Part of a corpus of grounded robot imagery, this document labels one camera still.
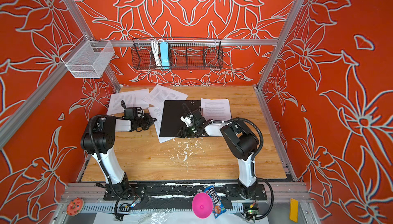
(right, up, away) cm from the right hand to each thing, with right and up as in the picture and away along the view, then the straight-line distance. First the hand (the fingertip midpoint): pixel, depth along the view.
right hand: (177, 135), depth 90 cm
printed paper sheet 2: (-34, +22, +22) cm, 46 cm away
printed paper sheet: (+28, +15, +15) cm, 35 cm away
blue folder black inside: (-5, +13, +17) cm, 22 cm away
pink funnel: (+14, -25, -24) cm, 38 cm away
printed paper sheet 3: (-15, +13, +14) cm, 24 cm away
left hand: (-15, +9, +10) cm, 20 cm away
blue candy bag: (+22, -28, -22) cm, 42 cm away
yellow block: (+57, -29, -21) cm, 67 cm away
